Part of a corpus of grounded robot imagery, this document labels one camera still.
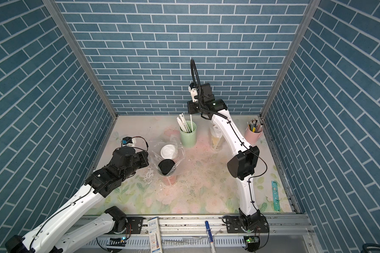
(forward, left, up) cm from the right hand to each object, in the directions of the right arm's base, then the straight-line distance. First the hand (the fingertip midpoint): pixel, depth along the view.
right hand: (191, 105), depth 84 cm
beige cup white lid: (-10, -15, -13) cm, 22 cm away
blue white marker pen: (-53, -13, -29) cm, 62 cm away
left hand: (-27, +15, -9) cm, 32 cm away
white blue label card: (-55, +11, -29) cm, 63 cm away
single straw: (-3, 0, -11) cm, 11 cm away
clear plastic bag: (-19, +7, -7) cm, 21 cm away
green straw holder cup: (-7, +1, -22) cm, 23 cm away
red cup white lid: (-22, +10, -13) cm, 28 cm away
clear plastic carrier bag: (-7, -19, -26) cm, 33 cm away
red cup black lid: (-33, +8, -11) cm, 35 cm away
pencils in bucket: (+2, -38, -16) cm, 42 cm away
